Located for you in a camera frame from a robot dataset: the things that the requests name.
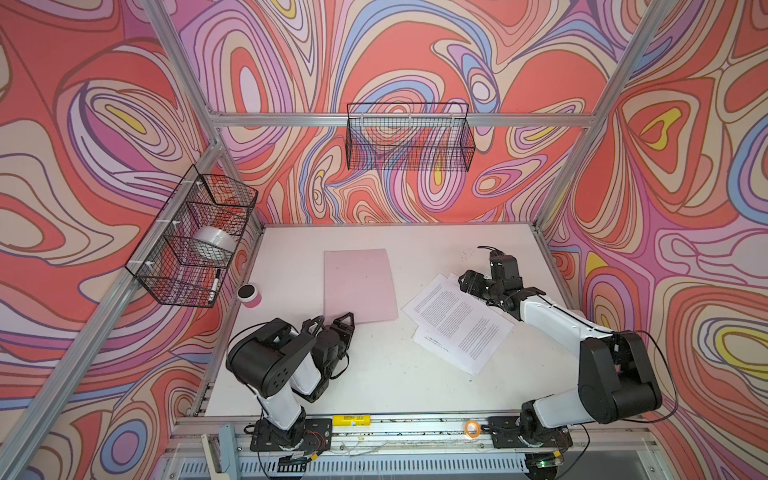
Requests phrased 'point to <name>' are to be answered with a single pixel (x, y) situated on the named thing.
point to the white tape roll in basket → (217, 236)
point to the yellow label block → (348, 420)
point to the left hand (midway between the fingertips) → (359, 318)
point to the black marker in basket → (214, 287)
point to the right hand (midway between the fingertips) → (470, 287)
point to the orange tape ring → (472, 429)
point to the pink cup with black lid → (249, 295)
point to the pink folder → (357, 281)
